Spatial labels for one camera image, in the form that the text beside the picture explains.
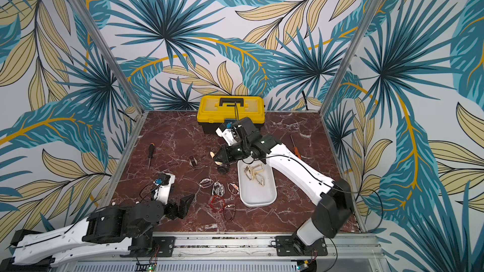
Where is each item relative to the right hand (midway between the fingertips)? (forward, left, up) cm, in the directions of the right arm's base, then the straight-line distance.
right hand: (214, 158), depth 72 cm
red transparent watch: (-9, +1, -24) cm, 26 cm away
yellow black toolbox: (+31, +2, -5) cm, 32 cm away
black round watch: (+6, -2, -20) cm, 21 cm away
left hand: (-12, +11, -6) cm, 18 cm away
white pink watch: (0, +7, -23) cm, 24 cm away
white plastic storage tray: (-2, -18, -23) cm, 29 cm away
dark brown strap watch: (+10, +13, -19) cm, 25 cm away
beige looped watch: (+1, +1, +1) cm, 1 cm away
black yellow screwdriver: (+18, +37, -22) cm, 47 cm away
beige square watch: (+6, -18, -21) cm, 28 cm away
